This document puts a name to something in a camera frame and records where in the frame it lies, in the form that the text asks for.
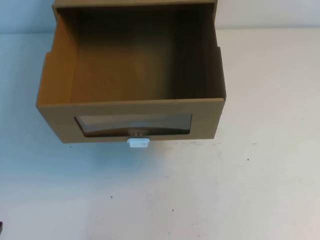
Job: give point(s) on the white drawer handle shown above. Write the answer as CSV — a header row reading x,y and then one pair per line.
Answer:
x,y
138,142

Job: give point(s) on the cardboard shoebox drawer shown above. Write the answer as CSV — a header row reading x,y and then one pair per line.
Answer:
x,y
120,72

